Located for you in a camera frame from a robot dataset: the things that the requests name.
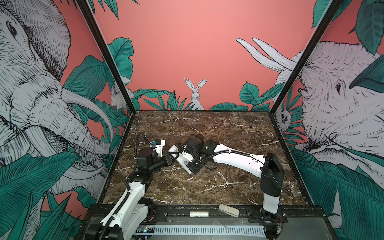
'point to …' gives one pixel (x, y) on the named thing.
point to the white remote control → (180, 158)
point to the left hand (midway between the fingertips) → (179, 153)
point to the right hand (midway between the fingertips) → (189, 167)
